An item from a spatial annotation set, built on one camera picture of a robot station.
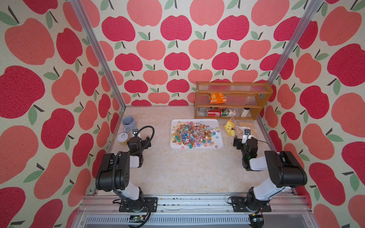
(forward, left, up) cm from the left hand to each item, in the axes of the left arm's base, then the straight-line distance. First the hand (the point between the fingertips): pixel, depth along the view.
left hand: (141, 138), depth 95 cm
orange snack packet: (+26, -53, +15) cm, 61 cm away
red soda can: (+22, -52, +3) cm, 57 cm away
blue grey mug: (+11, +10, +4) cm, 15 cm away
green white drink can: (+22, -63, +3) cm, 67 cm away
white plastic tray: (+3, -54, -5) cm, 54 cm away
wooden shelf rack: (+37, -70, +3) cm, 79 cm away
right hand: (-2, -71, +2) cm, 71 cm away
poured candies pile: (+4, -36, 0) cm, 36 cm away
